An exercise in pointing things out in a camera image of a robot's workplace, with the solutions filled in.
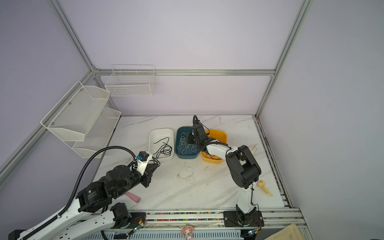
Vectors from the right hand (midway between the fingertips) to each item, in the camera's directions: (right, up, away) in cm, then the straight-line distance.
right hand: (186, 135), depth 95 cm
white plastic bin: (-18, -6, +7) cm, 20 cm away
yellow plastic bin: (+23, -1, +13) cm, 26 cm away
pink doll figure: (+2, -44, -27) cm, 51 cm away
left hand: (-12, -13, -28) cm, 33 cm away
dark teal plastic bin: (+2, -14, +5) cm, 15 cm away
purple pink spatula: (-28, -33, -17) cm, 46 cm away
